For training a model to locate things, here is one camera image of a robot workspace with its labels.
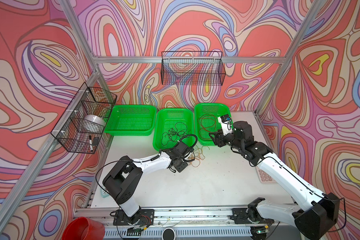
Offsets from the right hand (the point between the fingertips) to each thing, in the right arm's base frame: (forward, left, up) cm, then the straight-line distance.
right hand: (214, 135), depth 77 cm
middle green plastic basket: (+26, +24, -22) cm, 42 cm away
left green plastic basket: (+33, +56, -22) cm, 69 cm away
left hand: (-4, +18, -21) cm, 27 cm away
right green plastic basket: (+39, -10, -18) cm, 44 cm away
